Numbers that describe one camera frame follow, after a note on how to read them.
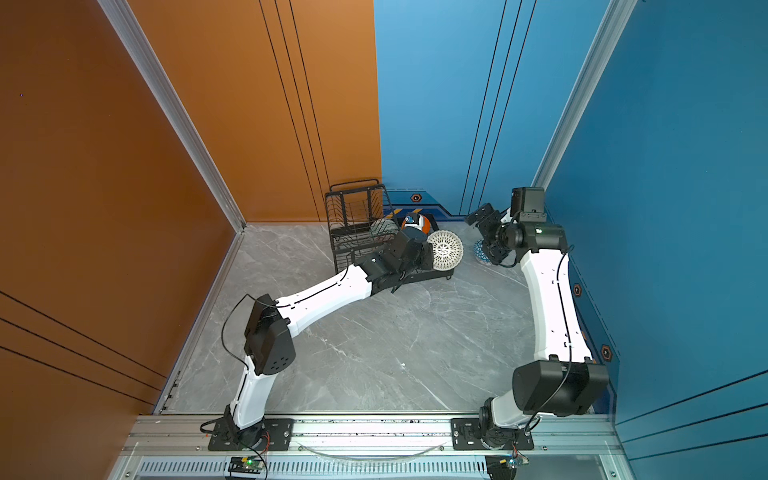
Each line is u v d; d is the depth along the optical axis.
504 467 0.70
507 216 0.67
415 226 0.73
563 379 0.39
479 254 1.09
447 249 0.83
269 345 0.49
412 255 0.64
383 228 1.02
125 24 0.70
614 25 0.71
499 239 0.63
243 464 0.71
